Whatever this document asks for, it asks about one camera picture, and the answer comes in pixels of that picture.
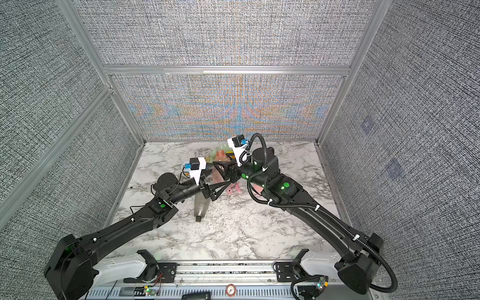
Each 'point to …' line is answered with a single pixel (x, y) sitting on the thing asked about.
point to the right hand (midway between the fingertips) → (219, 155)
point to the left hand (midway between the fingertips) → (228, 173)
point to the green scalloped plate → (224, 147)
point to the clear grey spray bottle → (200, 205)
